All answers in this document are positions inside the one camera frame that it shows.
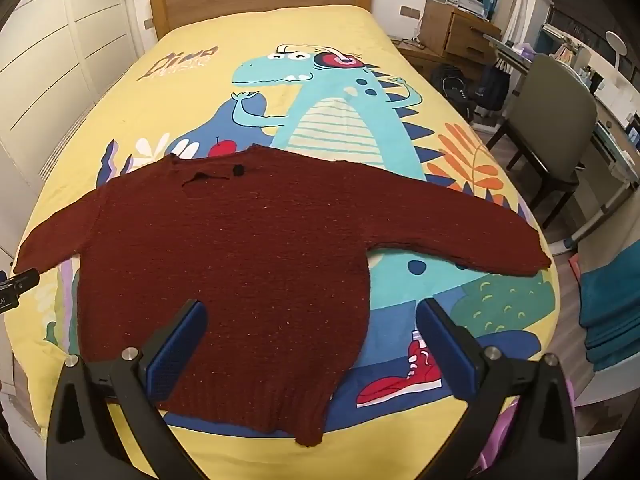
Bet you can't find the wooden nightstand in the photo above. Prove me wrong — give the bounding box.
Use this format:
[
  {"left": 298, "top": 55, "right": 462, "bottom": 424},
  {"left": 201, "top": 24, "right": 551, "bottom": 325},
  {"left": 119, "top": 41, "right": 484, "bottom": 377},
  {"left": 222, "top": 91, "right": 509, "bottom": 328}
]
[{"left": 395, "top": 40, "right": 451, "bottom": 78}]

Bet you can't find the white wardrobe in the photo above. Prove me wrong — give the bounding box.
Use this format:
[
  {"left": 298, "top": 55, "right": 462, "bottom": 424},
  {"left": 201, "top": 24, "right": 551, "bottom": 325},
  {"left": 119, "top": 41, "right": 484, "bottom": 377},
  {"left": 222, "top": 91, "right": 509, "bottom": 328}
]
[{"left": 0, "top": 0, "right": 151, "bottom": 281}]

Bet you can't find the dark blue bag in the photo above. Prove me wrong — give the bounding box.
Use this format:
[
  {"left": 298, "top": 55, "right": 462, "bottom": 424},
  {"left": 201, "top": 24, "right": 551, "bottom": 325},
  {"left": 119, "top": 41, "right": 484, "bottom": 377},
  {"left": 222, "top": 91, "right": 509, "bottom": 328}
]
[{"left": 475, "top": 60, "right": 511, "bottom": 113}]

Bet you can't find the white desk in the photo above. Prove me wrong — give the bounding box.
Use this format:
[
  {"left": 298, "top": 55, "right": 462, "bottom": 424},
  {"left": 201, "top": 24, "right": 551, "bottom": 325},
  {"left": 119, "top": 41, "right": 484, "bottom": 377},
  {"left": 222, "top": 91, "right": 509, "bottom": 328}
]
[{"left": 542, "top": 10, "right": 640, "bottom": 261}]

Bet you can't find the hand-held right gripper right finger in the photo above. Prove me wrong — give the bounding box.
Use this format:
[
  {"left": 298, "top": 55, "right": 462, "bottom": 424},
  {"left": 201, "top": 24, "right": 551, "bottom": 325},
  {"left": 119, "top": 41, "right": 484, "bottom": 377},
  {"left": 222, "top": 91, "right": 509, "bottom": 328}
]
[{"left": 416, "top": 297, "right": 576, "bottom": 480}]

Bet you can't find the wooden drawer cabinet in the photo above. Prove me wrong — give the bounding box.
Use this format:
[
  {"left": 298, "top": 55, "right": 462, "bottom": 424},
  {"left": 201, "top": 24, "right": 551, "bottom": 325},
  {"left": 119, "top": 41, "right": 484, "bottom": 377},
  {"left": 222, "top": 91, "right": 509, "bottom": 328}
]
[{"left": 419, "top": 0, "right": 502, "bottom": 66}]

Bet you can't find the olive green chair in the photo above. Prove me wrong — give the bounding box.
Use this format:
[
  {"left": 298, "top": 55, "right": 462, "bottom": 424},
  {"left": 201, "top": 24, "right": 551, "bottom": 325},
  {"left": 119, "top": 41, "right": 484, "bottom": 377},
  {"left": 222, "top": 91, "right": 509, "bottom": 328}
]
[{"left": 487, "top": 54, "right": 598, "bottom": 231}]

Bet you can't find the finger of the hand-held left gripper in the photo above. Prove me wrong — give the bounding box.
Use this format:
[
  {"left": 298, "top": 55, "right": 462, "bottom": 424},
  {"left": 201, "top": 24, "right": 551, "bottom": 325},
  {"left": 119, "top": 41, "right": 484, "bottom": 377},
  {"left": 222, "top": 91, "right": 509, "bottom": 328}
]
[{"left": 0, "top": 268, "right": 42, "bottom": 293}]

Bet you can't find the yellow dinosaur printed blanket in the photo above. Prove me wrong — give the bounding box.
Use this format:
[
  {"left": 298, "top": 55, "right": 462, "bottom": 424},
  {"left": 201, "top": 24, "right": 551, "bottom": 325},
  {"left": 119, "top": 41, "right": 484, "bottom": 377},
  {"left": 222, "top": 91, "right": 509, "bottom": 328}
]
[{"left": 0, "top": 5, "right": 561, "bottom": 480}]

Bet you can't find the black backpack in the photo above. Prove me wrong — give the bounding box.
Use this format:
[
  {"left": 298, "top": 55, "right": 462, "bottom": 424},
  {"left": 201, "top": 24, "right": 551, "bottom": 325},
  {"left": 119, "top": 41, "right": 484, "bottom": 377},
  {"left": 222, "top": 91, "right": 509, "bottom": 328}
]
[{"left": 431, "top": 64, "right": 473, "bottom": 121}]

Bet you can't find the maroon knit sweater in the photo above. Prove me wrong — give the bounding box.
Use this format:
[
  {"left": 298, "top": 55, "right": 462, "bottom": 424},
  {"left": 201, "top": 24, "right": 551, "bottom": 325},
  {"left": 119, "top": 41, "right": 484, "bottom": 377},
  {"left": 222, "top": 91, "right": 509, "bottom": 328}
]
[{"left": 12, "top": 143, "right": 552, "bottom": 447}]

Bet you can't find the teal folded cloth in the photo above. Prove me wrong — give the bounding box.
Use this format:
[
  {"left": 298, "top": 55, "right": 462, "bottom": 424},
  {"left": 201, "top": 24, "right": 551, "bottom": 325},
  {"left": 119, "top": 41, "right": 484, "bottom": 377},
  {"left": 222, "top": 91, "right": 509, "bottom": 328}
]
[{"left": 580, "top": 252, "right": 640, "bottom": 368}]

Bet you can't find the white desk lamp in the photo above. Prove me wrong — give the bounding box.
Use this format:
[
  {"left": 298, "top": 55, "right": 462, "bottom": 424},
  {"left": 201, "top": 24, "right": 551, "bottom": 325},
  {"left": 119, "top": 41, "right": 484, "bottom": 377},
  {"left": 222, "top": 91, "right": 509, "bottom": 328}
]
[{"left": 605, "top": 31, "right": 628, "bottom": 81}]

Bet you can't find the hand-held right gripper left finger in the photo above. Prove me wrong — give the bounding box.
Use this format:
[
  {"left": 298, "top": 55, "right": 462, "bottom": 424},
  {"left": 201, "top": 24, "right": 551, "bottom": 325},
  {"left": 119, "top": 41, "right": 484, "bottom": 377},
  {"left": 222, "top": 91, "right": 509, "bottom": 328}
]
[{"left": 46, "top": 299, "right": 208, "bottom": 480}]

